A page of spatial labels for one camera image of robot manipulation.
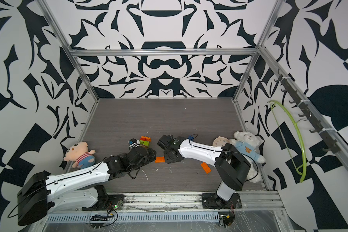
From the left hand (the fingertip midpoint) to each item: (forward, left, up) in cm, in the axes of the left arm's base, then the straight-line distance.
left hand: (152, 152), depth 81 cm
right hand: (-1, -10, -6) cm, 11 cm away
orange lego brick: (+14, +5, -8) cm, 17 cm away
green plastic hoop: (-17, -63, +14) cm, 67 cm away
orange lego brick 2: (-6, -31, -9) cm, 32 cm away
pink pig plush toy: (+3, +42, -3) cm, 42 cm away
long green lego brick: (+10, +7, -6) cm, 13 cm away
